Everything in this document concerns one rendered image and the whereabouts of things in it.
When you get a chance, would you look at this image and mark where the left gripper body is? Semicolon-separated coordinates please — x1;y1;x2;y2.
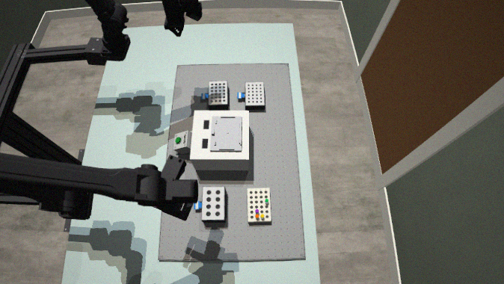
164;7;185;31

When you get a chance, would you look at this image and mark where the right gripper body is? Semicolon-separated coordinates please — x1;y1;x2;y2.
152;200;192;220

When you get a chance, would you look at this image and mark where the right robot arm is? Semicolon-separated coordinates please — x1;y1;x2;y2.
0;152;198;218

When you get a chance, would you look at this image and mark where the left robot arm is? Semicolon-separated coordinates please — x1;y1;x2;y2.
85;0;203;57

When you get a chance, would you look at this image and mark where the cream tube rack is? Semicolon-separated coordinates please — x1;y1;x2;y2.
248;188;271;223

